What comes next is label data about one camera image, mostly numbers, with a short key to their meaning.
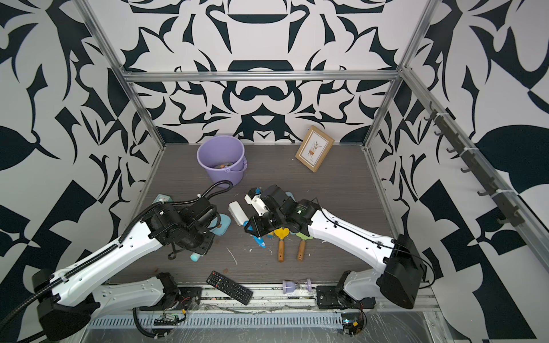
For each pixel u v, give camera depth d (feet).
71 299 1.28
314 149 3.53
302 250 2.72
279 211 1.84
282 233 1.95
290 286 2.45
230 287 2.48
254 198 2.20
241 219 2.39
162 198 3.17
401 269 1.30
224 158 3.61
